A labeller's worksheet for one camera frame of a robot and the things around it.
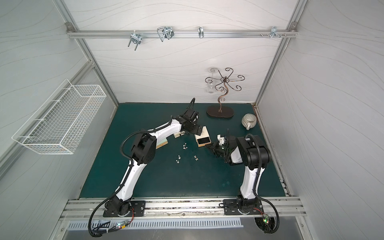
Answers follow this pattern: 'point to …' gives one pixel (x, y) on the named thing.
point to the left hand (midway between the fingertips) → (197, 129)
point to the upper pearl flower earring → (184, 145)
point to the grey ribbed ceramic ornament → (249, 121)
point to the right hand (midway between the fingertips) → (205, 145)
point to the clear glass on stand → (211, 82)
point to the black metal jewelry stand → (217, 111)
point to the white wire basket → (58, 124)
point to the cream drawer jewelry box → (204, 138)
